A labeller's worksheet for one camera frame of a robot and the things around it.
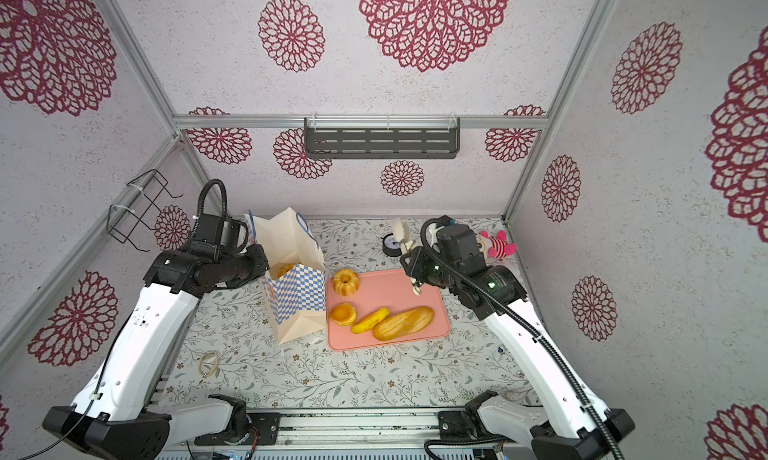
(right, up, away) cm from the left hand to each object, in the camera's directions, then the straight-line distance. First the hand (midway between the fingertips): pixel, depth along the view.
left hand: (268, 269), depth 73 cm
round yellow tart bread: (+16, -15, +16) cm, 27 cm away
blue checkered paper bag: (+5, -5, +4) cm, 8 cm away
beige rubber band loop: (-19, -28, +10) cm, 36 cm away
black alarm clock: (+30, +4, +36) cm, 47 cm away
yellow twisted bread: (+25, -17, +15) cm, 33 cm away
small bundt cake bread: (+16, -6, +24) cm, 30 cm away
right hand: (+33, +3, -5) cm, 34 cm away
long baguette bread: (+34, -17, +14) cm, 41 cm away
